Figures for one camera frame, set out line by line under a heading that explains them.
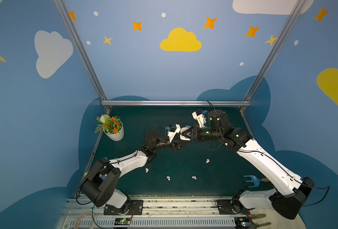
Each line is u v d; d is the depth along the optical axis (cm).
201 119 64
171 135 66
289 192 39
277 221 70
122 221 71
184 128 68
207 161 91
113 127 91
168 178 84
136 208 74
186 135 68
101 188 43
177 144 67
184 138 68
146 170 87
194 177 84
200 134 60
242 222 71
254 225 69
